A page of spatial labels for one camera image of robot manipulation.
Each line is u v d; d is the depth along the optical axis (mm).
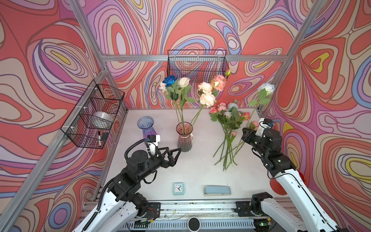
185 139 857
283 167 498
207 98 688
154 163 573
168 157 570
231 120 1102
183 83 727
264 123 638
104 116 734
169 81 700
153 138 585
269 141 525
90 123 719
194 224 655
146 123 882
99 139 719
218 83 677
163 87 750
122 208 596
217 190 767
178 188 784
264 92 735
